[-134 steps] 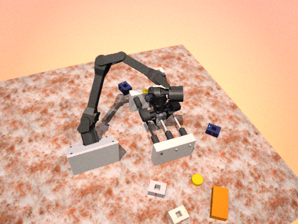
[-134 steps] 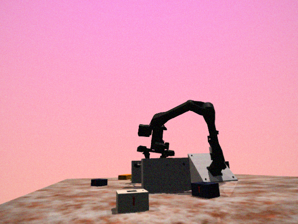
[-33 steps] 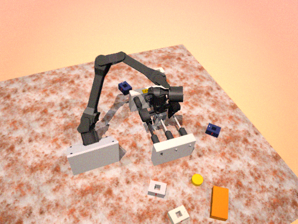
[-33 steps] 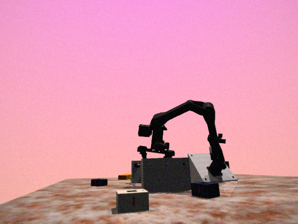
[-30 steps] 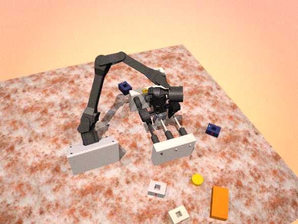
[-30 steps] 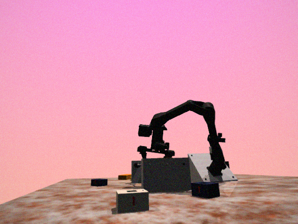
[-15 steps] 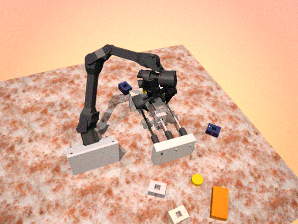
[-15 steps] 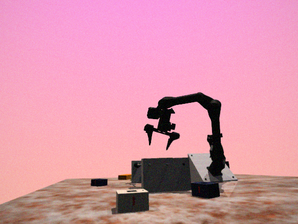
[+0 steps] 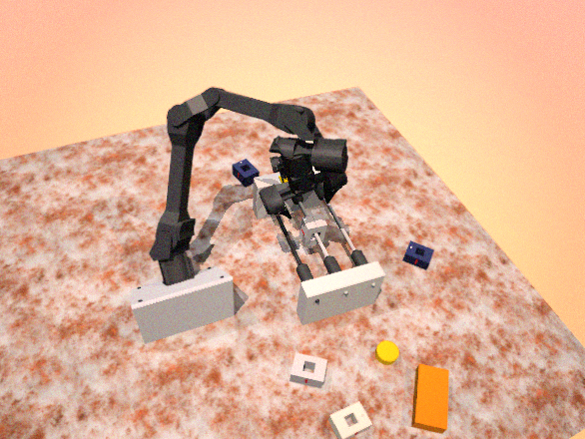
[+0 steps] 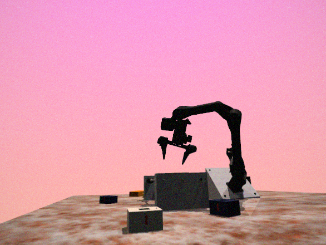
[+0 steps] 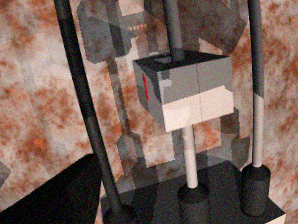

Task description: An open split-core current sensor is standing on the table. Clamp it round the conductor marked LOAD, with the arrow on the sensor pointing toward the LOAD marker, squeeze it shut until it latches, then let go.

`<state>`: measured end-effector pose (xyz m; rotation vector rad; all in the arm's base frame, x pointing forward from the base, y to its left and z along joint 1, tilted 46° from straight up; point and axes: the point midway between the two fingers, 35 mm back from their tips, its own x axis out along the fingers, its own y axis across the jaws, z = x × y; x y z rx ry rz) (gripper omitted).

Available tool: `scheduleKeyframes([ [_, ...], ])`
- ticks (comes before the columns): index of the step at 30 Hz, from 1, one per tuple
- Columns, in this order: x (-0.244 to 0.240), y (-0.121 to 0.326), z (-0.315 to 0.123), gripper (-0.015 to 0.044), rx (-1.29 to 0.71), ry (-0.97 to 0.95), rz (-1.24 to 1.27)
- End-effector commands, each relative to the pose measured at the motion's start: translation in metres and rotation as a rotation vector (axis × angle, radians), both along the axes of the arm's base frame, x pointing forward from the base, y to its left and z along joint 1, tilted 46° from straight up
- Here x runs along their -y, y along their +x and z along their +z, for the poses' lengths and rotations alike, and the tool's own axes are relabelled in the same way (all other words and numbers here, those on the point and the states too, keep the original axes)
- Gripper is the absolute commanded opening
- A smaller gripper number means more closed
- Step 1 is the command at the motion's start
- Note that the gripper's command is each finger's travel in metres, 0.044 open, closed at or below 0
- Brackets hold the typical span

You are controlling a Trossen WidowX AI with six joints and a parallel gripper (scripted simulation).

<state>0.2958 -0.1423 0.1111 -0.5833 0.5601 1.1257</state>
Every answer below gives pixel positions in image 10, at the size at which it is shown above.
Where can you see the orange rectangular block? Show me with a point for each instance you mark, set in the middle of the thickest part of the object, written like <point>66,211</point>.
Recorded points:
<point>136,193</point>

